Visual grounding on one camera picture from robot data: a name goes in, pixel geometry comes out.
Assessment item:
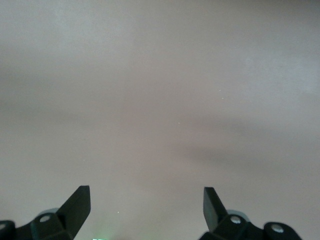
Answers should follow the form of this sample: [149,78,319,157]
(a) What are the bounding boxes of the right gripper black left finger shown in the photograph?
[14,185,91,240]

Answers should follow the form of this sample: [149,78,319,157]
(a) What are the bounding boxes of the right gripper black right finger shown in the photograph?
[199,186,266,240]

